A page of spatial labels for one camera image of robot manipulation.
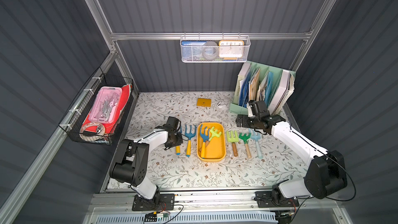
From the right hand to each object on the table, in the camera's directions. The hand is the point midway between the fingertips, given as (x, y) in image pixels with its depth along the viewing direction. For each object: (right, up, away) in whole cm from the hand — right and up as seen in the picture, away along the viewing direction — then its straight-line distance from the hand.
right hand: (247, 119), depth 87 cm
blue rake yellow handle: (-40, -17, +4) cm, 44 cm away
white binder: (+21, +15, +3) cm, 26 cm away
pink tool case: (-71, +8, -14) cm, 73 cm away
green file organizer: (+8, +23, +8) cm, 25 cm away
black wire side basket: (-78, +7, -20) cm, 81 cm away
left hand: (-41, -14, +7) cm, 44 cm away
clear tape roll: (-70, -2, -20) cm, 73 cm away
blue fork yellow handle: (-33, -11, +11) cm, 37 cm away
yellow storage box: (-17, -19, +6) cm, 26 cm away
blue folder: (+14, +19, +4) cm, 24 cm away
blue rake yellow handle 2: (-24, -12, +7) cm, 27 cm away
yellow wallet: (-24, +11, +26) cm, 37 cm away
